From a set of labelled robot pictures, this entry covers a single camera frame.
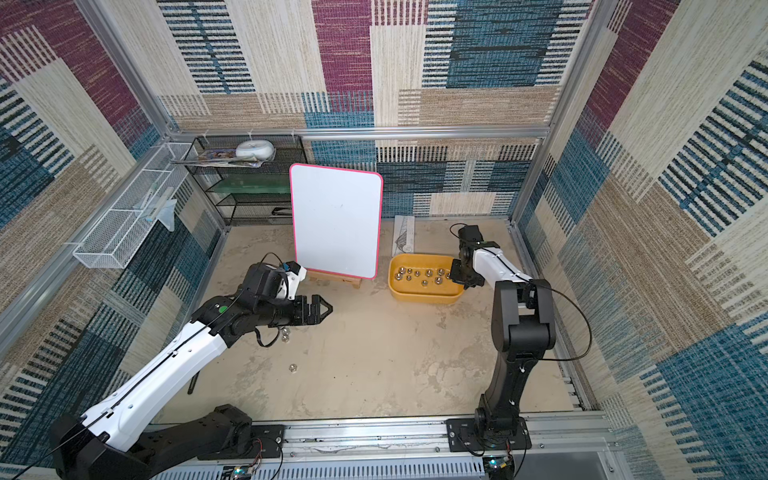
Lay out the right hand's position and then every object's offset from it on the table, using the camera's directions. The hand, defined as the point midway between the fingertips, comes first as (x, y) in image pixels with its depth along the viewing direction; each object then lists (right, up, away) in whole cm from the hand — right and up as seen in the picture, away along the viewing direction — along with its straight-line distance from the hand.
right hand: (463, 275), depth 98 cm
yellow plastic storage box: (-12, -2, +4) cm, 13 cm away
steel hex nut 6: (-10, 0, +7) cm, 12 cm away
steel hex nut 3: (-4, -1, +6) cm, 7 cm away
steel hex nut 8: (-17, +1, +7) cm, 18 cm away
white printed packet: (-18, +12, +17) cm, 28 cm away
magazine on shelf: (-75, +36, -6) cm, 84 cm away
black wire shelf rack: (-73, +35, +10) cm, 82 cm away
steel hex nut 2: (-12, -3, +4) cm, 13 cm away
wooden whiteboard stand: (-35, -2, +1) cm, 35 cm away
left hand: (-41, -6, -22) cm, 47 cm away
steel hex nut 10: (-55, -18, -8) cm, 58 cm away
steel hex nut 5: (-17, -1, +5) cm, 18 cm away
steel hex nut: (-7, -2, +4) cm, 9 cm away
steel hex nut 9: (-55, -17, -7) cm, 58 cm away
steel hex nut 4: (-14, 0, +7) cm, 16 cm away
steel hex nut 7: (-6, +1, +7) cm, 9 cm away
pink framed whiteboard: (-39, +17, -8) cm, 44 cm away
